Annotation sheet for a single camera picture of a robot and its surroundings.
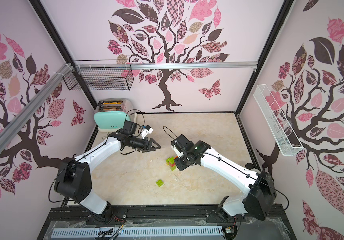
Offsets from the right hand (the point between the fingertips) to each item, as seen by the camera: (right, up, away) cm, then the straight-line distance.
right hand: (181, 165), depth 77 cm
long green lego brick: (-5, -5, +11) cm, 13 cm away
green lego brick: (-6, +2, +5) cm, 8 cm away
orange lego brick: (-3, +6, -8) cm, 11 cm away
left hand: (-14, +7, +4) cm, 16 cm away
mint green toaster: (-47, +29, +22) cm, 60 cm away
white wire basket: (+52, +16, -3) cm, 55 cm away
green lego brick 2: (-12, -12, +6) cm, 18 cm away
